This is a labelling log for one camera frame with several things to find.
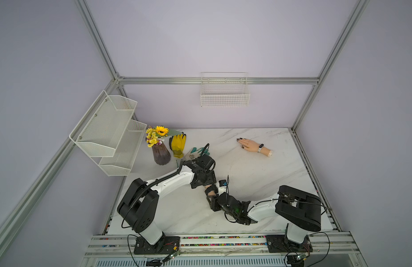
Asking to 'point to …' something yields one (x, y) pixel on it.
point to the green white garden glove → (194, 153)
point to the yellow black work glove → (177, 144)
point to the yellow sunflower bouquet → (156, 136)
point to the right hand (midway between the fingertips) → (211, 199)
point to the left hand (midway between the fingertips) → (206, 183)
